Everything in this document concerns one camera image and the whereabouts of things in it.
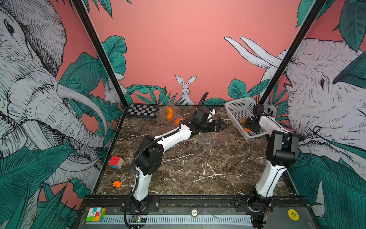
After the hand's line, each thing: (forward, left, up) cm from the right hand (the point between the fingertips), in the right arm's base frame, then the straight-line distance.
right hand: (247, 123), depth 100 cm
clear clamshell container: (+10, +59, -2) cm, 60 cm away
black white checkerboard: (+14, +75, -3) cm, 76 cm away
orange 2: (-8, +3, +2) cm, 9 cm away
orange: (+14, +57, -2) cm, 58 cm away
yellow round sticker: (-54, -12, -8) cm, 56 cm away
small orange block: (-41, +82, -4) cm, 92 cm away
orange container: (+8, +57, -2) cm, 57 cm away
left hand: (-12, +21, +13) cm, 28 cm away
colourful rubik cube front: (-55, +85, -1) cm, 102 cm away
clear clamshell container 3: (-9, +25, -8) cm, 28 cm away
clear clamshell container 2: (+4, +55, -1) cm, 55 cm away
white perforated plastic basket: (+20, 0, -7) cm, 21 cm away
